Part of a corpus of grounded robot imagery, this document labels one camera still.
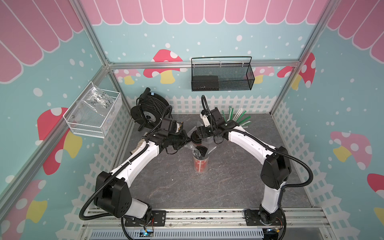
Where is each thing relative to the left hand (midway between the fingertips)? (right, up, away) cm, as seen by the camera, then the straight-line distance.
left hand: (192, 143), depth 79 cm
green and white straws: (+30, +15, +20) cm, 39 cm away
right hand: (+8, +4, +1) cm, 9 cm away
